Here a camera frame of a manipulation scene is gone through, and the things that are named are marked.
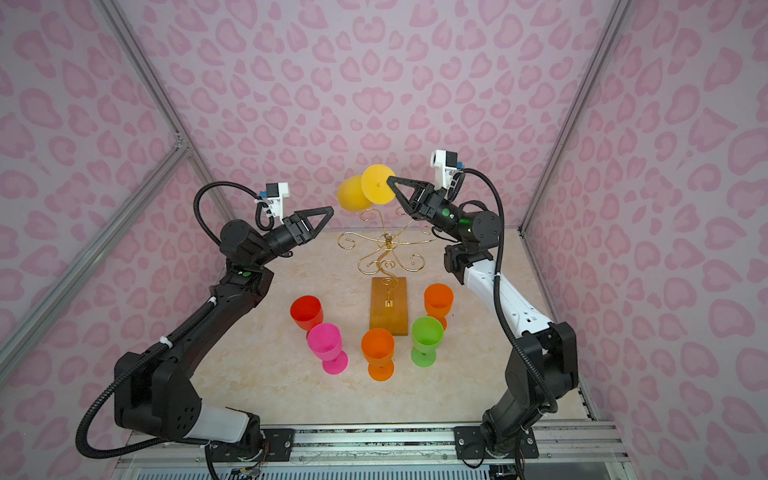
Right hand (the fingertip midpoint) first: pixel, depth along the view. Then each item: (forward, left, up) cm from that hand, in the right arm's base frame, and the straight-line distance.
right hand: (391, 189), depth 55 cm
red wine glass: (-5, +24, -37) cm, 44 cm away
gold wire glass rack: (+5, +2, -25) cm, 26 cm away
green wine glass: (-9, -9, -43) cm, 44 cm away
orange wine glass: (-1, -12, -37) cm, 39 cm away
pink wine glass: (-12, +18, -41) cm, 46 cm away
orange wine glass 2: (-14, +4, -38) cm, 41 cm away
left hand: (+4, +13, -8) cm, 16 cm away
